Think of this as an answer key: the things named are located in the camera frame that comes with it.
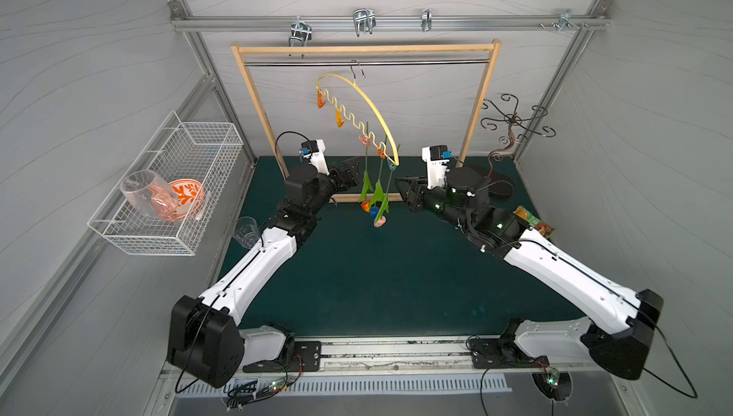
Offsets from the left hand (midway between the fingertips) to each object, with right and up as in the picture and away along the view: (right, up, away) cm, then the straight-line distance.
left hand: (352, 160), depth 74 cm
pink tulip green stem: (+9, -12, +12) cm, 19 cm away
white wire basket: (-43, +3, +6) cm, 44 cm away
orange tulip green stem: (+3, -7, +16) cm, 18 cm away
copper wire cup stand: (+52, +11, +14) cm, 55 cm away
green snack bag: (+60, -19, +21) cm, 67 cm away
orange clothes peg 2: (-5, +14, +12) cm, 19 cm away
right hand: (+12, -5, -8) cm, 15 cm away
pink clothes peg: (+3, +6, +6) cm, 9 cm away
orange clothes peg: (-12, +21, +18) cm, 30 cm away
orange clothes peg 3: (+8, +2, -1) cm, 8 cm away
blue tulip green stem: (+7, -10, +14) cm, 18 cm away
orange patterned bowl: (-41, -10, -8) cm, 43 cm away
